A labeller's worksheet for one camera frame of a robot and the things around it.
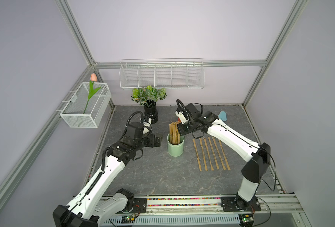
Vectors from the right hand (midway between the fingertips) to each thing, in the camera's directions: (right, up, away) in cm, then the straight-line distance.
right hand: (178, 128), depth 81 cm
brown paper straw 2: (+20, -18, +11) cm, 29 cm away
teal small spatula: (+36, +8, +31) cm, 49 cm away
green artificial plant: (-21, +21, +11) cm, 32 cm away
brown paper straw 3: (+24, -18, +12) cm, 32 cm away
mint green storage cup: (-2, -14, +6) cm, 15 cm away
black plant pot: (-19, +11, +19) cm, 29 cm away
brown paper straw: (+13, -18, +12) cm, 25 cm away
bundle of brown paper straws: (-2, -5, +6) cm, 8 cm away
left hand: (-13, -4, -6) cm, 15 cm away
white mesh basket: (-52, +14, -3) cm, 54 cm away
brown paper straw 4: (+28, -23, +8) cm, 37 cm away
